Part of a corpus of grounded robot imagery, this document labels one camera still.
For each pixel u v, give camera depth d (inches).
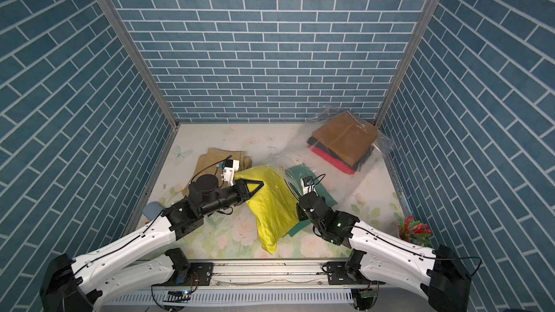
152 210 33.8
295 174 33.1
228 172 26.6
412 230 29.6
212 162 40.1
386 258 18.9
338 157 38.8
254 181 27.3
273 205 26.9
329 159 39.3
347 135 40.3
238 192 24.4
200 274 28.8
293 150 42.5
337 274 29.0
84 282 15.7
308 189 27.6
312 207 22.4
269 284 28.6
